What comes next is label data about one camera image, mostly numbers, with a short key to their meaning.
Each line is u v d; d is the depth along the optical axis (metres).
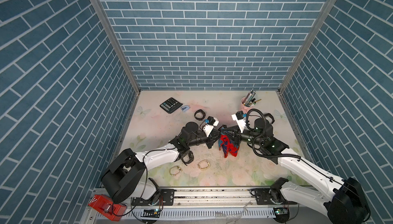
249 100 0.99
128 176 0.42
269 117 1.05
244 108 0.99
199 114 1.05
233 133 0.68
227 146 0.77
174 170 0.82
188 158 0.83
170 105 1.09
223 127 0.74
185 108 1.07
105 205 0.66
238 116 0.65
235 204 0.73
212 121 0.66
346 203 0.39
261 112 0.55
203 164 0.84
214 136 0.71
